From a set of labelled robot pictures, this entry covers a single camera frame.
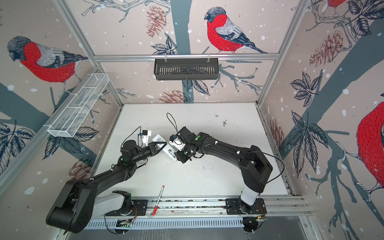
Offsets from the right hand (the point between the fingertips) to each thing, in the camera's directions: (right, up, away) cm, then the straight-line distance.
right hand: (177, 159), depth 81 cm
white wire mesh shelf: (-52, +24, -6) cm, 58 cm away
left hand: (-6, +8, -2) cm, 10 cm away
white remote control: (-6, +5, 0) cm, 8 cm away
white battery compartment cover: (+18, -8, +7) cm, 21 cm away
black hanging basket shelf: (+3, +57, +26) cm, 63 cm away
